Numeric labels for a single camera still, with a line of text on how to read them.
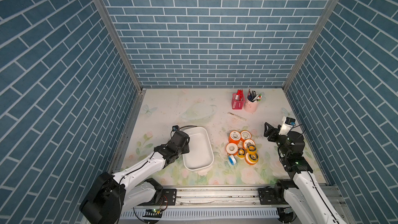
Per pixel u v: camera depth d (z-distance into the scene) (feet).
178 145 2.12
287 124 2.23
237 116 3.45
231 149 2.90
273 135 2.33
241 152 2.90
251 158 2.71
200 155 2.78
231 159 2.69
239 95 3.45
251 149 2.79
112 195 1.30
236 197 2.47
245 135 3.13
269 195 2.42
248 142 2.92
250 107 3.33
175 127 2.54
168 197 2.42
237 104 3.55
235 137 2.94
